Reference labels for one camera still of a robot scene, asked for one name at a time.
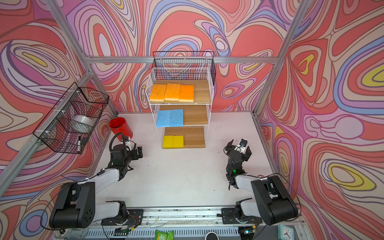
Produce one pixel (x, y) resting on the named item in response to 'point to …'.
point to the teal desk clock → (285, 233)
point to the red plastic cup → (119, 126)
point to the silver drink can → (79, 233)
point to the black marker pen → (79, 144)
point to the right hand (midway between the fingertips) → (240, 145)
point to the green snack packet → (164, 235)
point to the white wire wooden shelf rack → (196, 114)
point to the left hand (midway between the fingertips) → (135, 145)
